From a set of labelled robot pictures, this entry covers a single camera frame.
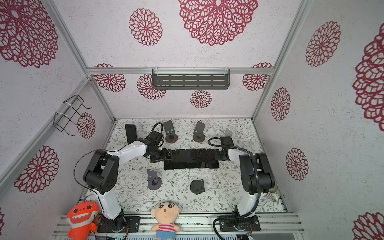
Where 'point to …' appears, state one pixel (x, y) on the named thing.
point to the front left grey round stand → (154, 182)
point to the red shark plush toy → (80, 218)
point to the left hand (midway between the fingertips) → (167, 161)
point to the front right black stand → (197, 186)
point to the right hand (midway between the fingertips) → (219, 153)
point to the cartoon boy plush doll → (166, 212)
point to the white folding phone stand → (228, 132)
